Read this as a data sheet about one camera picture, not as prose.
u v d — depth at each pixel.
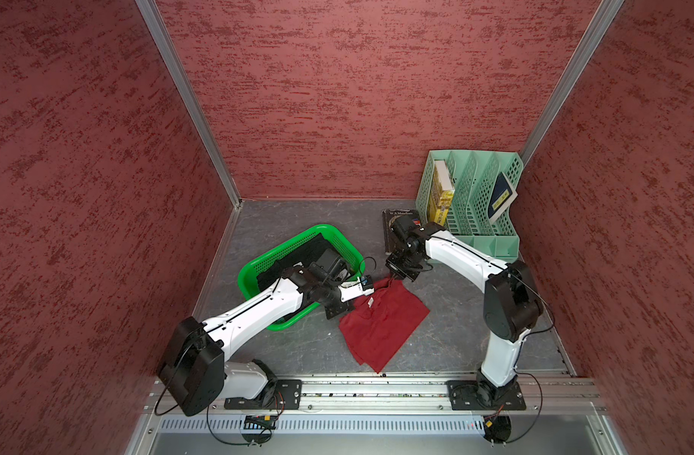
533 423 0.69
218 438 0.68
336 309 0.71
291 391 0.74
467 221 1.17
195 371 0.40
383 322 0.85
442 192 0.89
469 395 0.74
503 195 1.03
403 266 0.77
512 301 0.49
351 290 0.70
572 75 0.83
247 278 0.88
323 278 0.63
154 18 0.71
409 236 0.72
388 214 1.14
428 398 0.75
